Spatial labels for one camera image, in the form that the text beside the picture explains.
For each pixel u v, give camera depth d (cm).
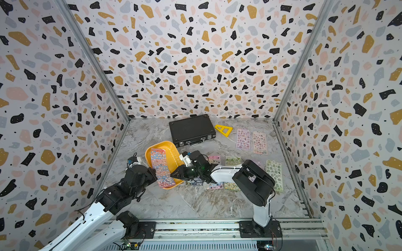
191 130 110
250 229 73
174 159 90
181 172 76
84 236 46
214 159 99
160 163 84
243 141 109
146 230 73
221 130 113
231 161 100
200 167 70
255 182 49
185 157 82
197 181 77
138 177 56
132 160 67
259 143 109
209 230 76
